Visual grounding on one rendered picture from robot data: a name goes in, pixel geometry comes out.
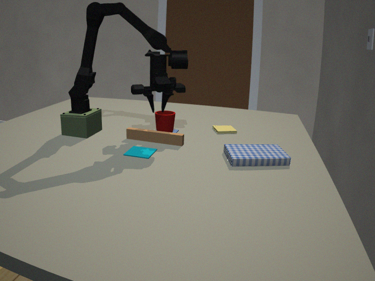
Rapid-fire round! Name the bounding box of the red cup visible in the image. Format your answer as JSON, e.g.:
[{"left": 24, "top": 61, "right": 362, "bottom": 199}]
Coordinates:
[{"left": 155, "top": 110, "right": 176, "bottom": 132}]

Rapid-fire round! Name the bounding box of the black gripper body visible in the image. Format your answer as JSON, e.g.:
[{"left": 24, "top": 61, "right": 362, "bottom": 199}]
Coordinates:
[{"left": 131, "top": 69, "right": 186, "bottom": 95}]

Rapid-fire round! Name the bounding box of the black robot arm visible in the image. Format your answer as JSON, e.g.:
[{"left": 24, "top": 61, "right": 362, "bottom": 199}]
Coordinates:
[{"left": 68, "top": 2, "right": 188, "bottom": 114}]

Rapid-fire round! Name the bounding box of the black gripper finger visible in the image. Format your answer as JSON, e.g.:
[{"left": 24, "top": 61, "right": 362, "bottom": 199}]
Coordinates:
[
  {"left": 162, "top": 92, "right": 174, "bottom": 112},
  {"left": 143, "top": 93, "right": 154, "bottom": 113}
]

